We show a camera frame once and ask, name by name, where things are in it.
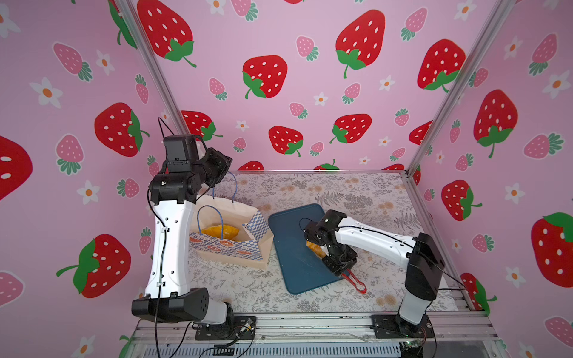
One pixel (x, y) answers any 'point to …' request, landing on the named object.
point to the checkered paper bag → (251, 247)
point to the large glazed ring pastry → (318, 250)
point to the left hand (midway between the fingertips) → (234, 156)
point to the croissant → (230, 233)
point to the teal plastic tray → (303, 271)
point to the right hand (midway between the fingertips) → (348, 268)
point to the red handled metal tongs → (359, 285)
